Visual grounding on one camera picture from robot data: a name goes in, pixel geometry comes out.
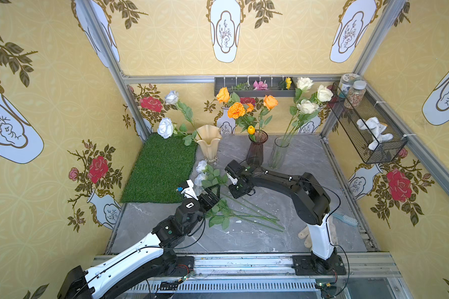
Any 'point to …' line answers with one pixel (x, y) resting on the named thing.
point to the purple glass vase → (255, 150)
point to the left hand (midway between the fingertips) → (209, 188)
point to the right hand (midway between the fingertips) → (238, 188)
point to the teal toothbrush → (345, 219)
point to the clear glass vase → (278, 154)
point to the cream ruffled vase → (208, 137)
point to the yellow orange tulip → (251, 131)
